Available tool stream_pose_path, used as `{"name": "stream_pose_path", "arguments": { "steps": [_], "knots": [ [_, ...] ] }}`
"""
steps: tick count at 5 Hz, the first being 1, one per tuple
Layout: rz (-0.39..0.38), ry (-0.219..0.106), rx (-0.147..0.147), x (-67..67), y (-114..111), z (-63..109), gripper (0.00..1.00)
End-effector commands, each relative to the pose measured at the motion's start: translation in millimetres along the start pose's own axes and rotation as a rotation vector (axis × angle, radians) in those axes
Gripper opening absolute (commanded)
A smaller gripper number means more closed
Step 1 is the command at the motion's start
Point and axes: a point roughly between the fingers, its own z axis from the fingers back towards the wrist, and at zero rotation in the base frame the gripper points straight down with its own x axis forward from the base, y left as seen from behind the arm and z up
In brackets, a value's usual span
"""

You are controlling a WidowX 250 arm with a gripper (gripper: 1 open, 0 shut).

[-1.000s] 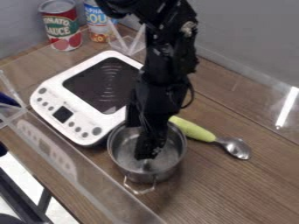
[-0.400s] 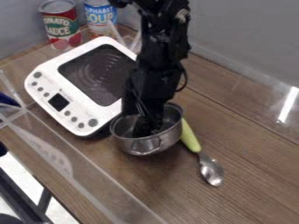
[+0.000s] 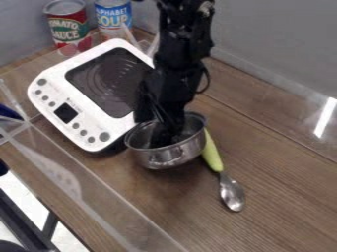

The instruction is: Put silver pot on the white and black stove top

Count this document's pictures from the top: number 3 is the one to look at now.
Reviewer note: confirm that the clear acrylic stand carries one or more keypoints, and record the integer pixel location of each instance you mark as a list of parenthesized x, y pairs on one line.
[(142, 40)]

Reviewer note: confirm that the white and black stove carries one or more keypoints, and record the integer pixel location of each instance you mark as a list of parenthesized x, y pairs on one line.
[(85, 94)]

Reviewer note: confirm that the clear acrylic front barrier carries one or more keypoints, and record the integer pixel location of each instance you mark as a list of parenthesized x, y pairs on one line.
[(108, 208)]

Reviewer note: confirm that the black metal table frame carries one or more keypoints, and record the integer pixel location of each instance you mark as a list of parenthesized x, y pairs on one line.
[(35, 240)]

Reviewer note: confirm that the tomato sauce can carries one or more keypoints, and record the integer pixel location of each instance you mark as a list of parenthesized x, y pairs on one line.
[(69, 25)]

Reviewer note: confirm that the alphabet soup can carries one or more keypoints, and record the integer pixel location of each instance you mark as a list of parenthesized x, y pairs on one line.
[(114, 18)]

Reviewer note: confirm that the spoon with green handle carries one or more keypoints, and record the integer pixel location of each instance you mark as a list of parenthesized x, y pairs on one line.
[(231, 190)]

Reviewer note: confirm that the silver steel pot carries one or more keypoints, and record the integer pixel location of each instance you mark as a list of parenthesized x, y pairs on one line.
[(173, 155)]

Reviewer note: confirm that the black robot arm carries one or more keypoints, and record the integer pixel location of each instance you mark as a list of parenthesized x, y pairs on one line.
[(186, 16)]

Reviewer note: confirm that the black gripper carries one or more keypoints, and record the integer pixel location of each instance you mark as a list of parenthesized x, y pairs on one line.
[(170, 85)]

